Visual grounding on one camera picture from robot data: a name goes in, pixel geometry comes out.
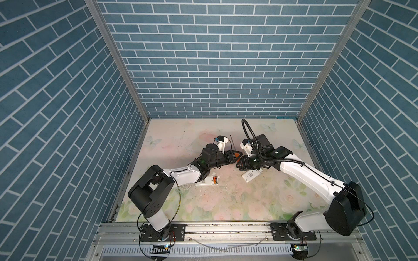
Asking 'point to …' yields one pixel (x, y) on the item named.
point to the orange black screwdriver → (236, 154)
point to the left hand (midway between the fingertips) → (241, 155)
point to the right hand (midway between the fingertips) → (236, 163)
